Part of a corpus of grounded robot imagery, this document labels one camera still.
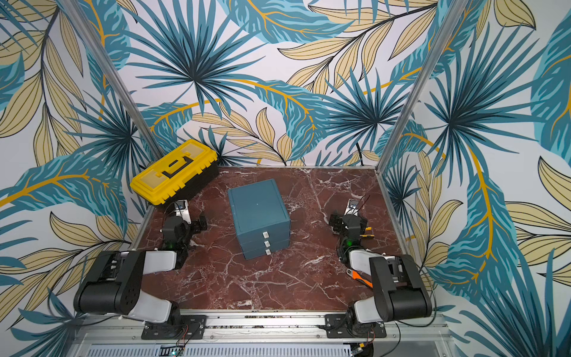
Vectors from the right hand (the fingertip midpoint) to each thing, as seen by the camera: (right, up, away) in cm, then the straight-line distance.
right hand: (349, 212), depth 92 cm
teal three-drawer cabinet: (-34, -1, -16) cm, 38 cm away
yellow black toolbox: (-66, +18, +6) cm, 69 cm away
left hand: (-65, -1, +1) cm, 65 cm away
